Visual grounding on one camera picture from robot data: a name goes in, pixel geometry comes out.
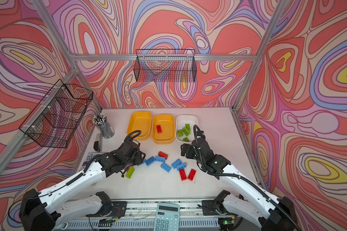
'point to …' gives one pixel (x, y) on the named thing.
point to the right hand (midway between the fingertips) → (188, 150)
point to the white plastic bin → (184, 124)
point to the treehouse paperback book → (89, 155)
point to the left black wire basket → (58, 119)
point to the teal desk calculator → (167, 217)
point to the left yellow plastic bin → (141, 121)
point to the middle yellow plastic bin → (167, 123)
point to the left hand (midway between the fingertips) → (141, 156)
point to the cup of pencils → (100, 121)
